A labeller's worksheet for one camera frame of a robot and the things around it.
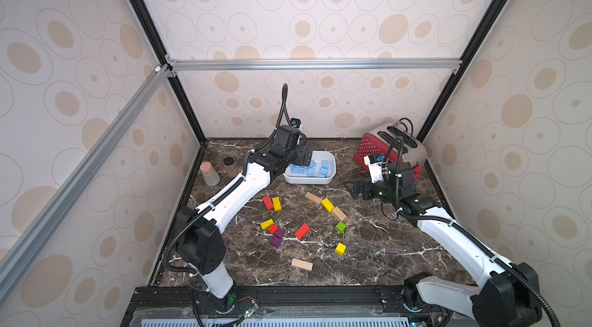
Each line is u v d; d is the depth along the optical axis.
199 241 0.43
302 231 0.89
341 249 0.83
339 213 0.92
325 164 1.07
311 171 1.06
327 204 0.95
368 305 0.73
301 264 0.81
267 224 0.90
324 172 1.06
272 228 0.89
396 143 0.94
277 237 0.86
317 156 1.13
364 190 0.70
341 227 0.87
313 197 0.97
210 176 0.97
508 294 0.39
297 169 1.07
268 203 0.96
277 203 0.96
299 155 0.73
